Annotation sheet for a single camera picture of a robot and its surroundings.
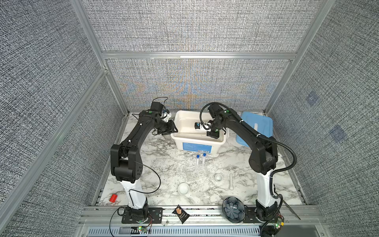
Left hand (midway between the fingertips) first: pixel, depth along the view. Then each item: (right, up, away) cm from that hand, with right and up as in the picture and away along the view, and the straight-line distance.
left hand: (175, 131), depth 88 cm
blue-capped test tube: (+13, -13, -10) cm, 21 cm away
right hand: (+21, 0, +5) cm, 22 cm away
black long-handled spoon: (+59, -37, -10) cm, 70 cm away
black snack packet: (+5, -40, -16) cm, 44 cm away
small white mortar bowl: (+26, -27, -3) cm, 37 cm away
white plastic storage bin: (+9, -6, -1) cm, 11 cm away
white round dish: (+5, -32, -7) cm, 33 cm away
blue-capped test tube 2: (+17, -12, -10) cm, 23 cm away
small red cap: (-32, -35, -10) cm, 48 cm away
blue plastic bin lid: (+63, +4, +22) cm, 67 cm away
